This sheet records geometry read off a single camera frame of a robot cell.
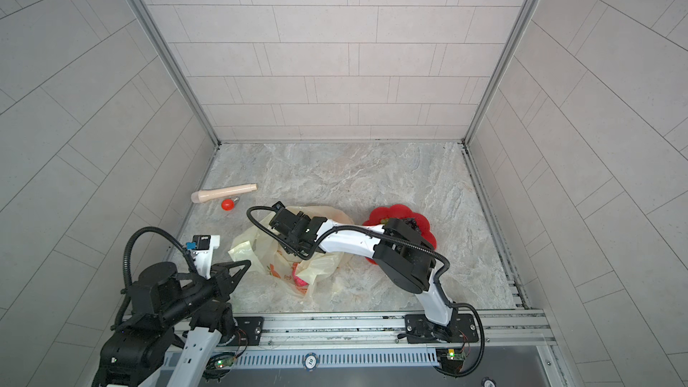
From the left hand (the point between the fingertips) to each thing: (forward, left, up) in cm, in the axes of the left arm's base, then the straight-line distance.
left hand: (255, 263), depth 64 cm
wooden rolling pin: (+30, +29, -16) cm, 45 cm away
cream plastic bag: (+4, -5, -19) cm, 20 cm away
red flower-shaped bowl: (+24, -40, -16) cm, 49 cm away
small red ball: (+27, +21, -17) cm, 38 cm away
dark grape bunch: (+19, -43, -16) cm, 50 cm away
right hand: (+16, -4, -17) cm, 23 cm away
